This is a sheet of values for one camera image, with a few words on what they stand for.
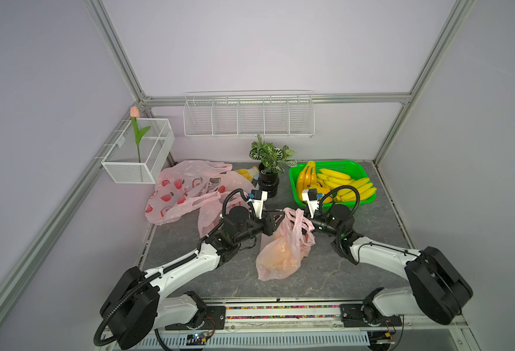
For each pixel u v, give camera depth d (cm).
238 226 59
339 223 63
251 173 115
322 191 68
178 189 108
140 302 40
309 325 73
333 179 103
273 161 87
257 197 68
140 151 82
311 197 68
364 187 96
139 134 84
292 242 68
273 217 76
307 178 108
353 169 106
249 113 99
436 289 43
